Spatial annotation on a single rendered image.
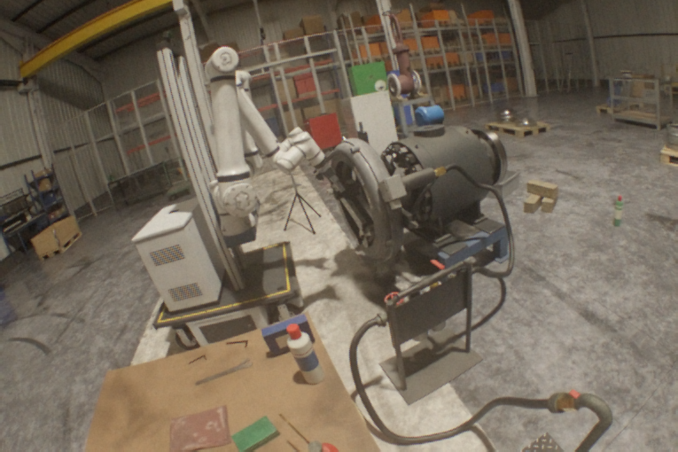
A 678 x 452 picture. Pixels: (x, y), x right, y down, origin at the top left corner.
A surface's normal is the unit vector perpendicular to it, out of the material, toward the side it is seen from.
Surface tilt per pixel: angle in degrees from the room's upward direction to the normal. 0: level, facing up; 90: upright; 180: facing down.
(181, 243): 90
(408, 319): 90
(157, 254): 90
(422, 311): 90
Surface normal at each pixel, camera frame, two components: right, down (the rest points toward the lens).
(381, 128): 0.24, 0.26
